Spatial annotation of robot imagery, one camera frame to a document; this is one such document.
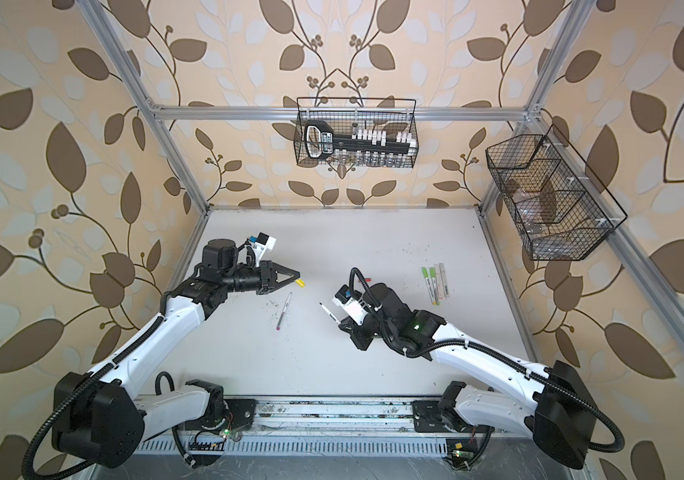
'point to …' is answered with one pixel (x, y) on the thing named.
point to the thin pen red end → (278, 326)
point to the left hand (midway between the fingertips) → (299, 276)
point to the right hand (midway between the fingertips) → (343, 326)
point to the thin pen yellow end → (330, 314)
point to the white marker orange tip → (441, 281)
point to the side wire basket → (561, 209)
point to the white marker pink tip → (444, 279)
